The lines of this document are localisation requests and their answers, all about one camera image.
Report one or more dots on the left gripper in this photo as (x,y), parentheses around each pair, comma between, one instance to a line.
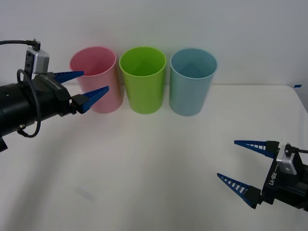
(49,96)

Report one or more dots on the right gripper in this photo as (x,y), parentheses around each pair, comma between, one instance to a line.
(281,186)

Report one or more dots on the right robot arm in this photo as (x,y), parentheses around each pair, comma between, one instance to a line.
(287,164)

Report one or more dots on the pink plastic waste bin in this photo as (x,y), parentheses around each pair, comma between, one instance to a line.
(106,93)

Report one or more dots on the green plastic waste bin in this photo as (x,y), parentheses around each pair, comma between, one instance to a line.
(144,93)

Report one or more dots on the pale blue plastic waste bin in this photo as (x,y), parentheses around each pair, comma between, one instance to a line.
(187,96)

